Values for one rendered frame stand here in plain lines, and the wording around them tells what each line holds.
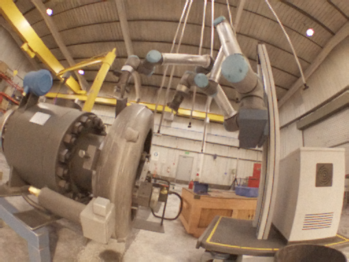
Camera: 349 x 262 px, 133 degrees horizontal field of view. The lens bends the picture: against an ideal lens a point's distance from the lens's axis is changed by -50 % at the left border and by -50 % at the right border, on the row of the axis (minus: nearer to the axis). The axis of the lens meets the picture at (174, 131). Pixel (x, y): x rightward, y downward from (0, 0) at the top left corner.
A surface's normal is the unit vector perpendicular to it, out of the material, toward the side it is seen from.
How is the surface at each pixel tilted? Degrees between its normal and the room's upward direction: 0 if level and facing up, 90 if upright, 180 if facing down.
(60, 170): 90
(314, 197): 90
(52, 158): 95
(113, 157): 82
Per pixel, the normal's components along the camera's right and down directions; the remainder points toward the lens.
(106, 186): 0.10, -0.13
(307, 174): -0.40, -0.33
